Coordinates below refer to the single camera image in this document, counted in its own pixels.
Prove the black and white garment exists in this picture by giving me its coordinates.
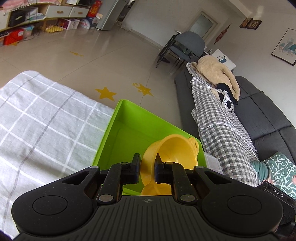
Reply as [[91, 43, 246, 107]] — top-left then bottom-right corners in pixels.
[[216, 83, 238, 112]]

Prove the yellow toy pot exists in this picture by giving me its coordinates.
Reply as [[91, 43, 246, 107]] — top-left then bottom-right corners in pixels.
[[140, 134, 201, 196]]

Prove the grey checked tablecloth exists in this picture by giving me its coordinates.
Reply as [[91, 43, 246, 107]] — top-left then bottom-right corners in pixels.
[[1, 70, 113, 238]]

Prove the beige quilted blanket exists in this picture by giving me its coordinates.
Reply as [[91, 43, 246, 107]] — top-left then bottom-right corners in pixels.
[[190, 55, 240, 101]]

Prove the dark grey sofa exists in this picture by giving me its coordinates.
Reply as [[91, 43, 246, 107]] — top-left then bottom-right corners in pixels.
[[174, 69, 295, 163]]

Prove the green plastic bin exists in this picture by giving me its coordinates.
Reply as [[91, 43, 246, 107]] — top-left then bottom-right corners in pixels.
[[94, 100, 206, 195]]

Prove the grey plaid blanket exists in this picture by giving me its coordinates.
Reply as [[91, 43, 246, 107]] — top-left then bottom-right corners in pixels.
[[186, 63, 260, 187]]

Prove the white deer pillow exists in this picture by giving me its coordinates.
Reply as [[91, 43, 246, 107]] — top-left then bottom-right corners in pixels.
[[211, 49, 236, 71]]

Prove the green patterned pillow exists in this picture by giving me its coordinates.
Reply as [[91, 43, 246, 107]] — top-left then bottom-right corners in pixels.
[[251, 152, 296, 199]]

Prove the red gift box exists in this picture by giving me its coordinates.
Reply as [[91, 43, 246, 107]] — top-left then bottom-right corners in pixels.
[[87, 0, 102, 18]]

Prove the wooden TV cabinet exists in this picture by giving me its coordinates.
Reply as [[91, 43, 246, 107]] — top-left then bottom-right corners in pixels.
[[1, 1, 90, 46]]

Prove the framed wall picture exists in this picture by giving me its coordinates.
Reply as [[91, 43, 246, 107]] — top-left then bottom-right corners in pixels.
[[271, 28, 296, 66]]

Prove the grey office chair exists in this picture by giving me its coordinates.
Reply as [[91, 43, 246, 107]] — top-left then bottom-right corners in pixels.
[[156, 31, 205, 68]]

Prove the silver refrigerator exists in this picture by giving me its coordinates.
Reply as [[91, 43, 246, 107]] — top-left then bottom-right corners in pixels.
[[96, 0, 128, 31]]

